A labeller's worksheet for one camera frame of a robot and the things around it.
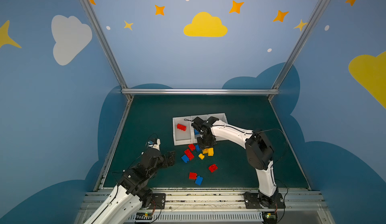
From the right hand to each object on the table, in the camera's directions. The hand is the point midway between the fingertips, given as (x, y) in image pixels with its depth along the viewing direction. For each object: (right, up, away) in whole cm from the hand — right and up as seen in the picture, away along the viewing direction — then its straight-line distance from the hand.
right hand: (204, 146), depth 89 cm
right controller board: (+32, -31, -16) cm, 47 cm away
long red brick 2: (-9, -4, 0) cm, 10 cm away
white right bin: (+13, +17, +15) cm, 26 cm away
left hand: (-20, 0, -11) cm, 23 cm away
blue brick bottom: (-3, -16, -9) cm, 19 cm away
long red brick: (-15, +11, +12) cm, 22 cm away
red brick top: (-8, -1, +4) cm, 9 cm away
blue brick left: (-12, -7, -1) cm, 13 cm away
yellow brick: (+3, -3, 0) cm, 4 cm away
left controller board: (-31, -30, -16) cm, 46 cm away
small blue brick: (-4, -2, +1) cm, 5 cm away
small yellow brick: (-2, -6, 0) cm, 6 cm away
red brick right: (+5, -11, -4) cm, 13 cm away
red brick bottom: (-7, -14, -7) cm, 17 cm away
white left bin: (-14, +8, +12) cm, 20 cm away
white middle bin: (-6, +5, +3) cm, 9 cm away
